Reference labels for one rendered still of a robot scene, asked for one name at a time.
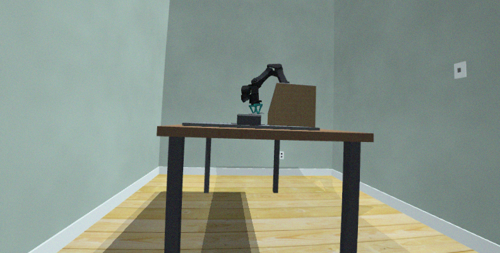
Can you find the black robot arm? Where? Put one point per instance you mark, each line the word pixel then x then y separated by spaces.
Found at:
pixel 258 81

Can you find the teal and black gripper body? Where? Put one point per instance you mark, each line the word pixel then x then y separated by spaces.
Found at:
pixel 256 101

